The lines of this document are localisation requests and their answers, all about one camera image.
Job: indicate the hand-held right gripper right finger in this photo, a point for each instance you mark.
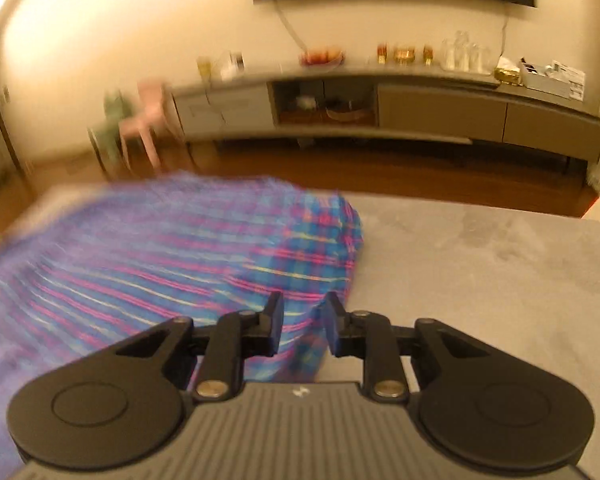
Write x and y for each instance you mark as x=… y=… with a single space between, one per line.
x=336 y=327

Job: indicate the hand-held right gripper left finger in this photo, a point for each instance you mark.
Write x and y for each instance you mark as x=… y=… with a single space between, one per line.
x=275 y=325

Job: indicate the blue plaid shirt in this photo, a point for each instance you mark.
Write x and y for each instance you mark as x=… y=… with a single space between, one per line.
x=130 y=260

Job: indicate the white item in cabinet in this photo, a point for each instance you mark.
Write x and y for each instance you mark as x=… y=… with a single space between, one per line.
x=305 y=102

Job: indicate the long grey TV cabinet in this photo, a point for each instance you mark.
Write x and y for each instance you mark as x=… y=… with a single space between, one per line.
x=430 y=105

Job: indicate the pink plastic child chair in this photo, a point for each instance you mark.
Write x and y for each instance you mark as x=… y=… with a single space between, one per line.
x=152 y=97

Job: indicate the green plastic child chair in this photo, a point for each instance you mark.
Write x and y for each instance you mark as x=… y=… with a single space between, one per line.
x=112 y=110

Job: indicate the plate of fruit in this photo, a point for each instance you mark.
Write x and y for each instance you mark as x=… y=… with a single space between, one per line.
x=322 y=56

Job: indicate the amber glass jar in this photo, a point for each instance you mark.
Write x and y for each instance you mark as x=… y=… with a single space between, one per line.
x=381 y=54
x=428 y=55

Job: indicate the gold pot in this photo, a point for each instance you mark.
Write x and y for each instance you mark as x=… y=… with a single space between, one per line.
x=404 y=56

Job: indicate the group of clear glasses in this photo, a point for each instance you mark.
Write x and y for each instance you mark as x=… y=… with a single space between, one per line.
x=465 y=55

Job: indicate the gold foil bag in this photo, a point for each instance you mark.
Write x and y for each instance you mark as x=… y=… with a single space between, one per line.
x=508 y=74

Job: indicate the white cardboard box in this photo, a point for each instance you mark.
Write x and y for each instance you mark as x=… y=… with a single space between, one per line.
x=555 y=80

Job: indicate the wooden door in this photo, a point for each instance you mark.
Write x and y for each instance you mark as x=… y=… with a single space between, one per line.
x=0 y=135

